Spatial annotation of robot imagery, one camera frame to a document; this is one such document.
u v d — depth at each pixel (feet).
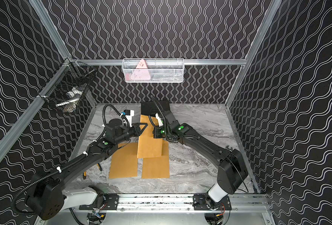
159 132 2.31
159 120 2.13
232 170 1.40
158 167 2.81
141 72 2.95
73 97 2.81
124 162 3.02
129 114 2.32
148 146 2.58
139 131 2.38
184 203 2.50
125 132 2.18
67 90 3.03
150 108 3.62
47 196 1.32
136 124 2.26
